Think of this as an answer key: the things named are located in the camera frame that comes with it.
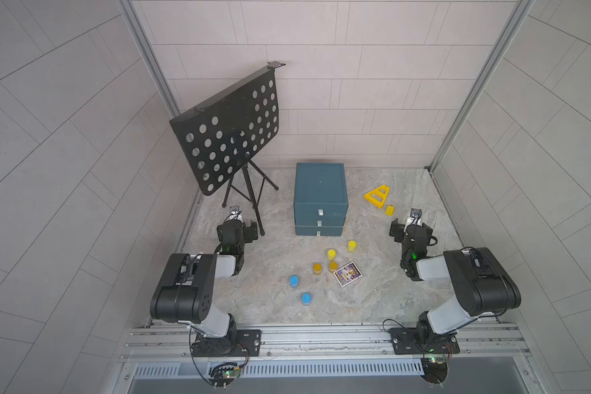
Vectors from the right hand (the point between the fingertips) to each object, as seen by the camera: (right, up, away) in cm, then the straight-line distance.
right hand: (408, 217), depth 94 cm
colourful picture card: (-25, -18, -11) cm, 33 cm away
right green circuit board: (-4, -39, -26) cm, 47 cm away
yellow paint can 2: (-30, -12, -7) cm, 33 cm away
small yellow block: (-5, +2, +7) cm, 9 cm away
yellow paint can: (-23, -10, -4) cm, 25 cm away
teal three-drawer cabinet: (-35, +8, -15) cm, 39 cm away
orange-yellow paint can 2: (-30, -16, -9) cm, 35 cm away
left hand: (-64, 0, +1) cm, 64 cm away
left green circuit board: (-61, -39, -29) cm, 78 cm away
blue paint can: (-44, -20, -12) cm, 49 cm away
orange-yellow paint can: (-36, -17, -9) cm, 40 cm away
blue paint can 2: (-39, -24, -16) cm, 49 cm away
